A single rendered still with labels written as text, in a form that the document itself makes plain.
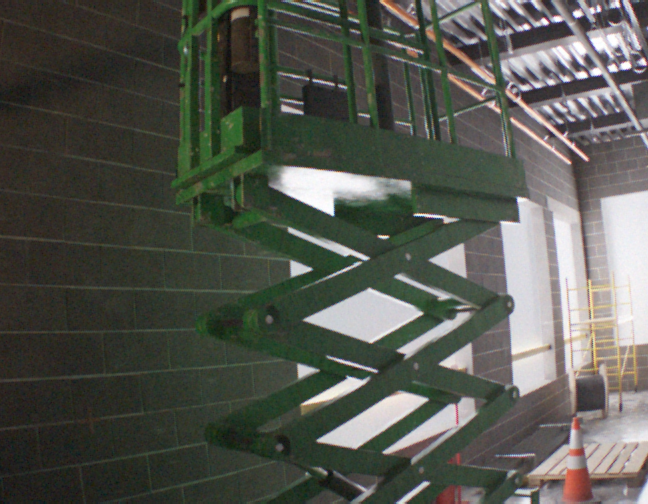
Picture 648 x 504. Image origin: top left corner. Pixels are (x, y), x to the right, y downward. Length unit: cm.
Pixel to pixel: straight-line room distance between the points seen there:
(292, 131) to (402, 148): 53
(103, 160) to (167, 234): 53
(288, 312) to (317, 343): 20
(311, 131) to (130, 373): 149
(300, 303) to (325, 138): 59
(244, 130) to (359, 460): 130
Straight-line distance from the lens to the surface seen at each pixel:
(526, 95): 875
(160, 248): 329
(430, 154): 269
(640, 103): 735
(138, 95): 340
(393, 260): 256
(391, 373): 252
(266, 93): 223
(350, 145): 239
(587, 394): 872
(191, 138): 250
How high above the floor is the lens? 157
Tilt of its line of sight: 7 degrees up
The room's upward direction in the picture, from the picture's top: 4 degrees counter-clockwise
